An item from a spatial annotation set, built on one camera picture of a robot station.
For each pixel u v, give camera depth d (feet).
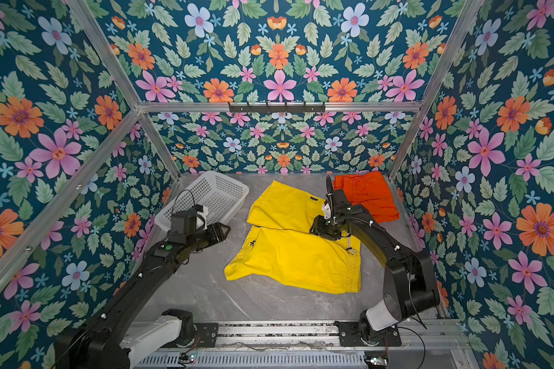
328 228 2.45
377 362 2.30
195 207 2.38
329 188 2.45
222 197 3.63
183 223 1.99
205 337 2.40
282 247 2.97
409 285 1.35
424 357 2.18
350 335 2.40
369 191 3.66
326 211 2.67
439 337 2.46
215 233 2.35
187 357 2.35
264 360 2.52
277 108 3.06
